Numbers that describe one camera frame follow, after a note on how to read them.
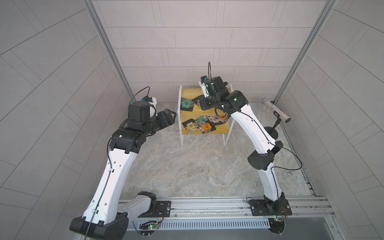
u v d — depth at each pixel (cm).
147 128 52
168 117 57
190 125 84
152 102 58
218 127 85
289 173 81
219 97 53
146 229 65
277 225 68
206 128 84
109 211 35
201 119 87
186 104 73
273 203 61
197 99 74
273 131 96
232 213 71
